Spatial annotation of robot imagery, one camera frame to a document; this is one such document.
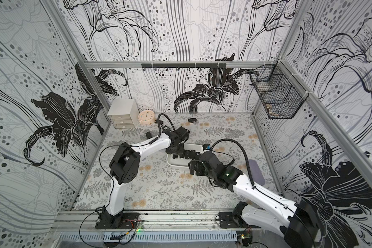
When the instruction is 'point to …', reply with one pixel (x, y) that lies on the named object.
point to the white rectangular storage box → (183, 162)
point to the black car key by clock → (156, 121)
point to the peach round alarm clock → (146, 118)
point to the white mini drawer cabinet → (124, 113)
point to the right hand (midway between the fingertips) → (197, 163)
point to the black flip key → (187, 154)
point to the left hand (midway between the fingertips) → (177, 153)
